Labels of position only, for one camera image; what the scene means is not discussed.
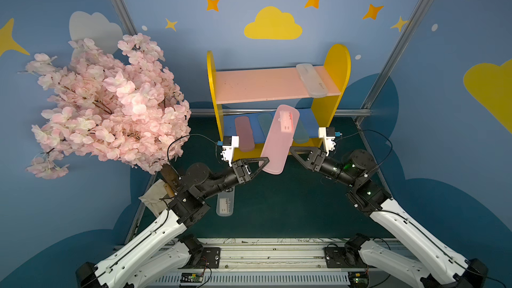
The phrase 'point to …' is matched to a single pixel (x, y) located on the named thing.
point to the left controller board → (191, 277)
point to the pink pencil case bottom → (245, 134)
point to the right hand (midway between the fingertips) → (294, 149)
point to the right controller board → (358, 279)
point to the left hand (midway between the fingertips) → (268, 160)
